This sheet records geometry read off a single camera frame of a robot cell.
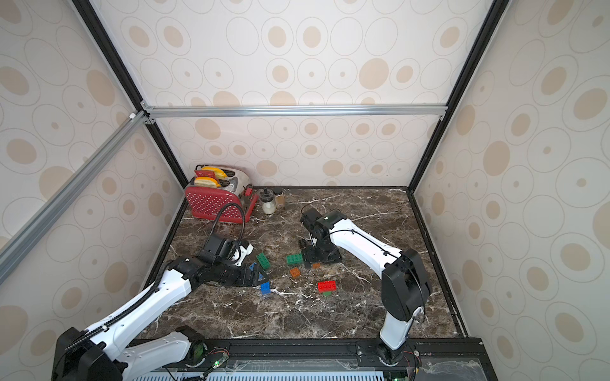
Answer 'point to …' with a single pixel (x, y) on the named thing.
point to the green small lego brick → (326, 294)
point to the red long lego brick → (326, 286)
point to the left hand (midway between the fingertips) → (262, 278)
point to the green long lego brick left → (263, 260)
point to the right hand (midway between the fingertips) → (315, 268)
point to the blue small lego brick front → (265, 288)
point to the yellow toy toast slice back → (219, 173)
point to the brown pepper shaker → (279, 199)
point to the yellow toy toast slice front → (206, 182)
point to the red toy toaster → (207, 202)
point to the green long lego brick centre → (295, 259)
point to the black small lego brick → (302, 243)
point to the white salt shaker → (268, 202)
